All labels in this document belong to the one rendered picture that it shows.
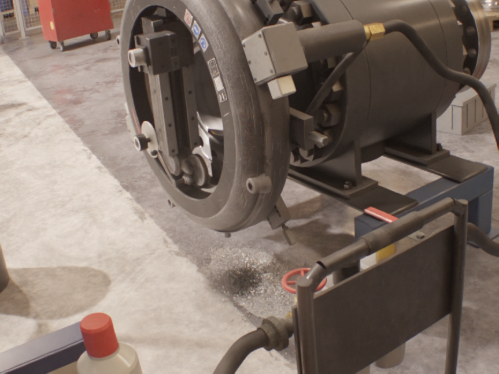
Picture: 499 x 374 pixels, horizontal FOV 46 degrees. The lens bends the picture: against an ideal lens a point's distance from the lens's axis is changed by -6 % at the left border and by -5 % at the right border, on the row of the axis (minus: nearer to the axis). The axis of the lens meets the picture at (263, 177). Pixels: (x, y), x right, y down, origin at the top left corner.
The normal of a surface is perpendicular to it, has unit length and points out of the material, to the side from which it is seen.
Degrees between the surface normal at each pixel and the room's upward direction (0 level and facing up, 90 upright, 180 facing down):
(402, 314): 90
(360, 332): 90
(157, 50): 94
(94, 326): 0
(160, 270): 0
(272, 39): 67
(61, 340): 9
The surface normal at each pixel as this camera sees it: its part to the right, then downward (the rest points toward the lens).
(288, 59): 0.49, -0.11
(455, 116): -0.69, 0.34
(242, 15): 0.37, -0.37
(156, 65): 0.58, 0.33
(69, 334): 0.00, -0.86
